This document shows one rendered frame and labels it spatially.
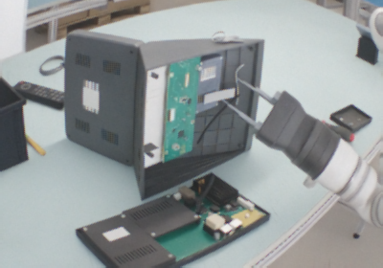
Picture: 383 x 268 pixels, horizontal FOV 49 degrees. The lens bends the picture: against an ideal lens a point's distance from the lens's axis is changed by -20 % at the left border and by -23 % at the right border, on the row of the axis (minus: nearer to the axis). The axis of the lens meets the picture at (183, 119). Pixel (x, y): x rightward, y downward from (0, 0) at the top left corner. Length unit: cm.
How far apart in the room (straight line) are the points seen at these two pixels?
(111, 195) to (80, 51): 23
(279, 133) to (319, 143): 6
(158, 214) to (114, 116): 19
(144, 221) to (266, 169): 27
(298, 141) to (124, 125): 28
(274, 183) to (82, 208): 32
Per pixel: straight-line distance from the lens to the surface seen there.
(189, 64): 71
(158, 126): 73
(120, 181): 79
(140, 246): 63
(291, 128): 67
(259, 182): 82
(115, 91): 77
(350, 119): 109
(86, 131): 85
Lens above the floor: 147
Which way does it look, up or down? 29 degrees down
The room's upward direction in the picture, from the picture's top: 5 degrees clockwise
